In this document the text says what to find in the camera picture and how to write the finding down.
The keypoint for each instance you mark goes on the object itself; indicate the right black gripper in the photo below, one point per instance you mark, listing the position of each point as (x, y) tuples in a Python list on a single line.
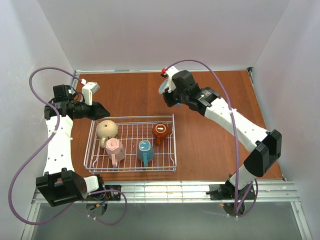
[(169, 97)]

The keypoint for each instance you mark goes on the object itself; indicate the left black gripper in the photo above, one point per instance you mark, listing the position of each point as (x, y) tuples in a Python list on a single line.
[(92, 110)]

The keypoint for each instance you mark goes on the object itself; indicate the tall blue patterned mug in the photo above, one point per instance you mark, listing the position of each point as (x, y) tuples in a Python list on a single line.
[(161, 91)]

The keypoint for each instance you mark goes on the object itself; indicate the pink faceted mug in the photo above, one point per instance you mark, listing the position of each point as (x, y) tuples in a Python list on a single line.
[(115, 150)]

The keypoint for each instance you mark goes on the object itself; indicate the blue square mug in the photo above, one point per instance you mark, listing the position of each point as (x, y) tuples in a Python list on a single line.
[(145, 152)]

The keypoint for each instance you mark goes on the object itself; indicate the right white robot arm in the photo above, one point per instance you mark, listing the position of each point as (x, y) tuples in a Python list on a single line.
[(264, 146)]

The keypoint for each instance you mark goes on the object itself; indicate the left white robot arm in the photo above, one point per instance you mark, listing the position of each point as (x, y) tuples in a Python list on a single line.
[(60, 184)]

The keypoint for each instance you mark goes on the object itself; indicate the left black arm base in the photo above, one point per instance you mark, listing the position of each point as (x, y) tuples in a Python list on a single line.
[(107, 196)]

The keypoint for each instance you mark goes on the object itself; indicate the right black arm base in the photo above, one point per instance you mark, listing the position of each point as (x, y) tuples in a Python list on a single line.
[(227, 192)]

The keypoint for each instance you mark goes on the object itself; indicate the beige round mug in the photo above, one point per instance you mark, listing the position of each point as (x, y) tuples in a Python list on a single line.
[(106, 130)]

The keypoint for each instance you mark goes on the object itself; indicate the brown glazed mug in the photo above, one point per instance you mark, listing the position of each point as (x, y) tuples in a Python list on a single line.
[(160, 131)]

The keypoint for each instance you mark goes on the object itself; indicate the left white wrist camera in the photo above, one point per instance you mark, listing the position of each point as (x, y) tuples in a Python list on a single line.
[(88, 90)]

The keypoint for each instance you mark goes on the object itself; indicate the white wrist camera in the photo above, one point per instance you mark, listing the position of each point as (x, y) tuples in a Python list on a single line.
[(88, 90), (168, 74)]

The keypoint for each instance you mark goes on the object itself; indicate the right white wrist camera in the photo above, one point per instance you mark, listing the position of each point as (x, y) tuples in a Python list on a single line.
[(168, 74)]

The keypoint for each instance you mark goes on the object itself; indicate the white wire dish rack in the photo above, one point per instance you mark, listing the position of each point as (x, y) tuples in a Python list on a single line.
[(131, 131)]

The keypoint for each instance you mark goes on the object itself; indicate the aluminium front rail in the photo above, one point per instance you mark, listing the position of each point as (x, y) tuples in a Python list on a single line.
[(196, 191)]

